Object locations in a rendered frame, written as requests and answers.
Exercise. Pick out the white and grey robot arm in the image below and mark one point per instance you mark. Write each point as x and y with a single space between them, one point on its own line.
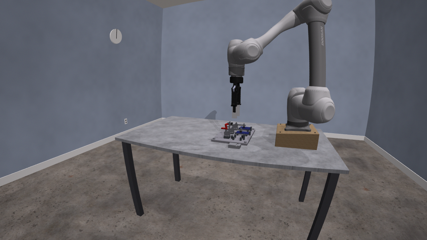
313 104

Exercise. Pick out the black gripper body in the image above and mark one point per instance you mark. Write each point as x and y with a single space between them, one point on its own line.
236 81

